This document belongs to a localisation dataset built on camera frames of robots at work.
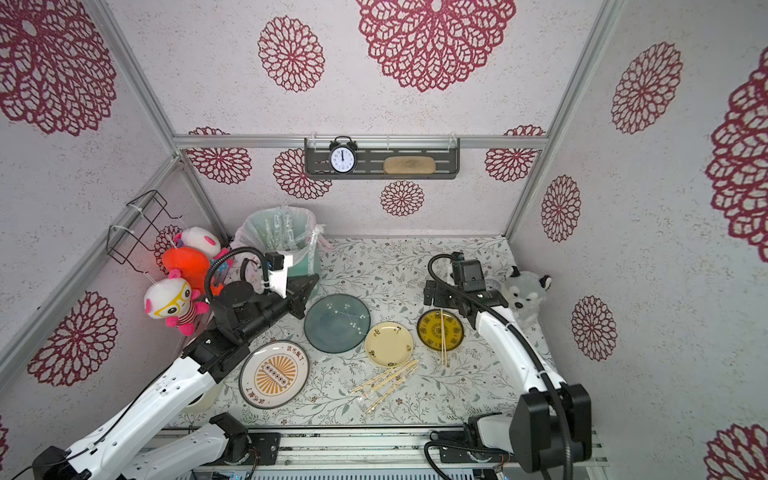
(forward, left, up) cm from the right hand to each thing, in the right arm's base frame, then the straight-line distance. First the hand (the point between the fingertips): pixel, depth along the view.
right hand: (439, 288), depth 85 cm
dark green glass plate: (-1, +32, -19) cm, 37 cm away
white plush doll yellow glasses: (-8, +72, +4) cm, 72 cm away
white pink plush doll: (+15, +74, +5) cm, 76 cm away
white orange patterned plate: (-20, +47, -15) cm, 54 cm away
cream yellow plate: (-10, +14, -16) cm, 24 cm away
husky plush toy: (-3, -23, +1) cm, 23 cm away
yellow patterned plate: (-4, +2, -17) cm, 17 cm away
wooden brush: (+31, +9, +20) cm, 38 cm away
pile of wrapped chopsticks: (-21, +15, -17) cm, 31 cm away
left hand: (-8, +31, +14) cm, 35 cm away
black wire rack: (+6, +80, +19) cm, 83 cm away
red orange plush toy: (+6, +75, +3) cm, 75 cm away
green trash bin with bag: (+16, +46, +8) cm, 49 cm away
